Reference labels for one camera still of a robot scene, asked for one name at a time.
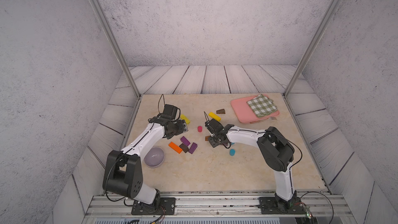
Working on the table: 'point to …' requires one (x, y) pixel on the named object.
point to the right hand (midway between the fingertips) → (215, 139)
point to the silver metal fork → (273, 118)
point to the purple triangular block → (184, 140)
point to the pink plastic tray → (244, 113)
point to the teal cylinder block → (232, 152)
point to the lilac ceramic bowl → (154, 157)
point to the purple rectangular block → (193, 148)
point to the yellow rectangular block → (213, 116)
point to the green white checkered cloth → (262, 106)
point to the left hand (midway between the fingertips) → (185, 129)
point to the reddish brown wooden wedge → (207, 138)
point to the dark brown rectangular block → (184, 148)
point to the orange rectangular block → (175, 147)
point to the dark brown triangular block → (221, 111)
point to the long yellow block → (183, 117)
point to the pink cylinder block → (199, 128)
